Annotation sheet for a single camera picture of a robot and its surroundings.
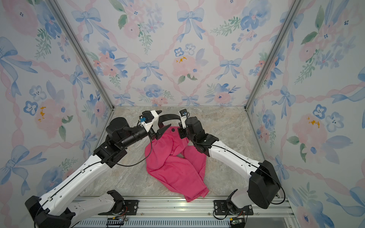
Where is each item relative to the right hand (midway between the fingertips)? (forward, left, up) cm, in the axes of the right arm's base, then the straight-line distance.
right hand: (181, 122), depth 80 cm
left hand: (-9, +6, +16) cm, 19 cm away
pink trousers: (-16, +3, -21) cm, 27 cm away
